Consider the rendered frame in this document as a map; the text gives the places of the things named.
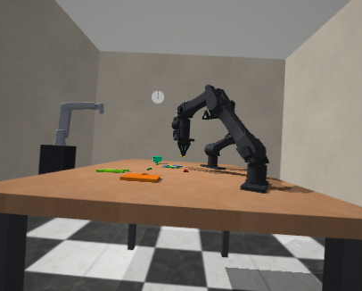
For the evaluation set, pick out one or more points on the green cube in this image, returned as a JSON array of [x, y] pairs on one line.
[[157, 159]]

